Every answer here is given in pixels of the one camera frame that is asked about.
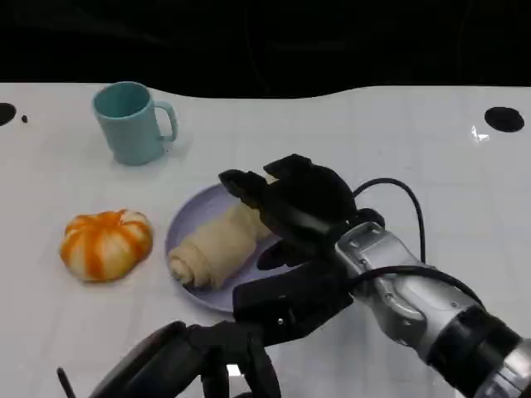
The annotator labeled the black looping cable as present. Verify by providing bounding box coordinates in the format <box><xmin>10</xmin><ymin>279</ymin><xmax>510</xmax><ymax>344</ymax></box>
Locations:
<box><xmin>351</xmin><ymin>177</ymin><xmax>427</xmax><ymax>265</ymax></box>

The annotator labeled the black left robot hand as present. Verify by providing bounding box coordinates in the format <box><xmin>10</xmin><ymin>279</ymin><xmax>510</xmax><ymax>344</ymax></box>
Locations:
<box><xmin>89</xmin><ymin>318</ymin><xmax>282</xmax><ymax>398</ymax></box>

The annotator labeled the lilac plate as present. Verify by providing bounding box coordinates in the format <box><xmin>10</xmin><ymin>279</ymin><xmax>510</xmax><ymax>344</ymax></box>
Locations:
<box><xmin>164</xmin><ymin>182</ymin><xmax>300</xmax><ymax>314</ymax></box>

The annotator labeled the orange and white bread roll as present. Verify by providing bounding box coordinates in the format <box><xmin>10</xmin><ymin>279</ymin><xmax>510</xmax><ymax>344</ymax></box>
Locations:
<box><xmin>59</xmin><ymin>209</ymin><xmax>154</xmax><ymax>284</ymax></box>

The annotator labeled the pale green mug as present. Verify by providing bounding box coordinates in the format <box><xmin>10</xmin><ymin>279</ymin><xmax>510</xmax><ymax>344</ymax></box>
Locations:
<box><xmin>91</xmin><ymin>80</ymin><xmax>179</xmax><ymax>167</ymax></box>

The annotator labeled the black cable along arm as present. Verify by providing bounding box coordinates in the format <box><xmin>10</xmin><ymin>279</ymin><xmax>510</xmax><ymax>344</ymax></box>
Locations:
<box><xmin>350</xmin><ymin>265</ymin><xmax>486</xmax><ymax>310</ymax></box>

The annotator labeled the black table grommet hole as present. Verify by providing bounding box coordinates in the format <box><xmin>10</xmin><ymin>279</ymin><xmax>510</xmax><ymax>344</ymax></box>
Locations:
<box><xmin>484</xmin><ymin>106</ymin><xmax>525</xmax><ymax>133</ymax></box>
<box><xmin>0</xmin><ymin>102</ymin><xmax>17</xmax><ymax>128</ymax></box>

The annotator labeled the beige towel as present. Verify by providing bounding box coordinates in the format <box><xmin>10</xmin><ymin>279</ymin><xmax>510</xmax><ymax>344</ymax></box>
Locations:
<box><xmin>167</xmin><ymin>172</ymin><xmax>280</xmax><ymax>290</ymax></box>

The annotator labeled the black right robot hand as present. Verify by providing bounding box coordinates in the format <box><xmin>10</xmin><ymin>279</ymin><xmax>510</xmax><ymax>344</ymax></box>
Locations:
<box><xmin>217</xmin><ymin>153</ymin><xmax>385</xmax><ymax>271</ymax></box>

